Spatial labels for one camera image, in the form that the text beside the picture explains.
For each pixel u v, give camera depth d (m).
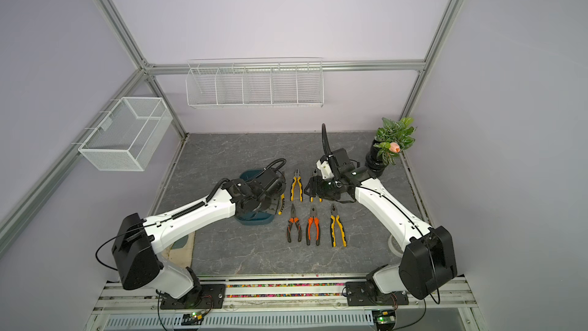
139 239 0.45
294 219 0.89
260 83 0.99
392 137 0.85
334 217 0.90
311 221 0.89
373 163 0.99
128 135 0.83
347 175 0.58
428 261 0.41
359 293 0.74
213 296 0.74
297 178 0.60
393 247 0.83
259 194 0.61
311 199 0.96
